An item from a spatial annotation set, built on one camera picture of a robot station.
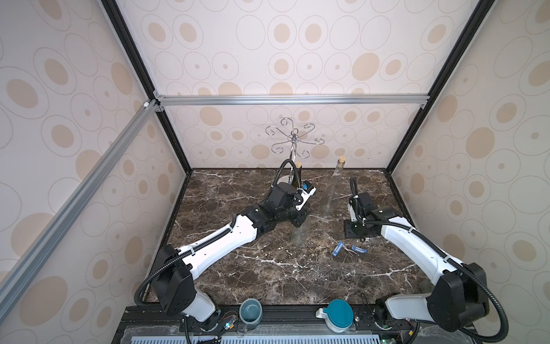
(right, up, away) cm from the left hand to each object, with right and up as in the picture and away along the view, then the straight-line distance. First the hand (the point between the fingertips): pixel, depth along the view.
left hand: (316, 208), depth 74 cm
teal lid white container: (+6, -33, -7) cm, 34 cm away
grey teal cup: (-23, -37, +1) cm, 43 cm away
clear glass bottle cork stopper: (+11, +2, +23) cm, 26 cm away
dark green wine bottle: (-6, +11, +9) cm, 15 cm away
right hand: (+18, -10, +11) cm, 23 cm away
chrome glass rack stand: (-9, +32, +15) cm, 37 cm away
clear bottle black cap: (-4, -12, +16) cm, 20 cm away
